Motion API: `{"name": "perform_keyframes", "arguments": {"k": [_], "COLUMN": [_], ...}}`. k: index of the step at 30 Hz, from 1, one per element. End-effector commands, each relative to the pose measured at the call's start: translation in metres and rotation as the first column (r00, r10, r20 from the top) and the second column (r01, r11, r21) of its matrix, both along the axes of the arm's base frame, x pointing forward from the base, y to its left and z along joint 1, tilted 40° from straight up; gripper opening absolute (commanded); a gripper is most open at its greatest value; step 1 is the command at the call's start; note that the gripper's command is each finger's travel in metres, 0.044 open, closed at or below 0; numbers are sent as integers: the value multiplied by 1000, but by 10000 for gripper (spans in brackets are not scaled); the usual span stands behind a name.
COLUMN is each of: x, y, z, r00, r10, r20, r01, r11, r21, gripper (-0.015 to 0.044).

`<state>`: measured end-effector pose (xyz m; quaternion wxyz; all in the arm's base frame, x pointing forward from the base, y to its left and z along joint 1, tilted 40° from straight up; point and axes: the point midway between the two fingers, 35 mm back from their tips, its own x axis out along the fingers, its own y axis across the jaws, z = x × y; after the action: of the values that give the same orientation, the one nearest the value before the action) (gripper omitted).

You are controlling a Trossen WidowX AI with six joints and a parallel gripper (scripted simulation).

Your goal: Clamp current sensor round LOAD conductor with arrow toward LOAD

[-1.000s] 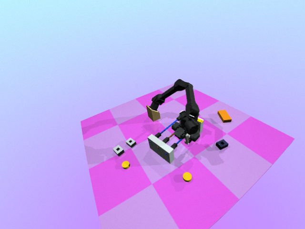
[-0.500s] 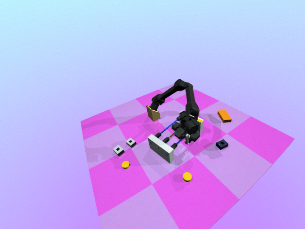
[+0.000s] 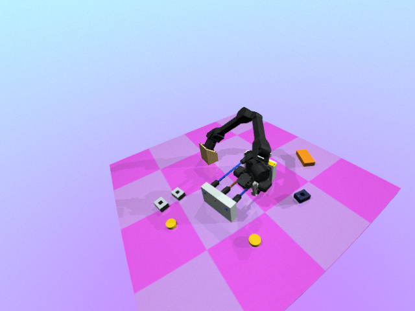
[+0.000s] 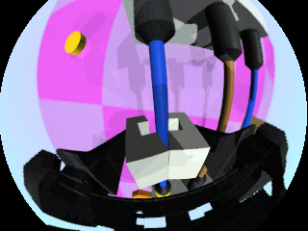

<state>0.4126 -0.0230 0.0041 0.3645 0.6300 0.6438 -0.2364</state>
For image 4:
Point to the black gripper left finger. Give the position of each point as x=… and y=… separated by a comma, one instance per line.
x=104, y=162

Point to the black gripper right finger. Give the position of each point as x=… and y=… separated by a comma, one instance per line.
x=223, y=145

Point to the yellow short cylinder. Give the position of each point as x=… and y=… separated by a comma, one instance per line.
x=75, y=43

